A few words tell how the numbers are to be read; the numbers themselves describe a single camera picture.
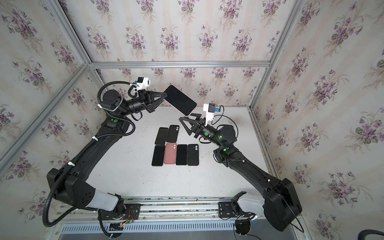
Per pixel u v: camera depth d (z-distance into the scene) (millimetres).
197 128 556
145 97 552
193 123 553
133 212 721
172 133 1051
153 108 583
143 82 596
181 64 1014
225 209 732
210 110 559
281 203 397
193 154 936
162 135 1012
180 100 588
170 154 931
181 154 933
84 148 452
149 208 752
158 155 935
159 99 579
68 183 400
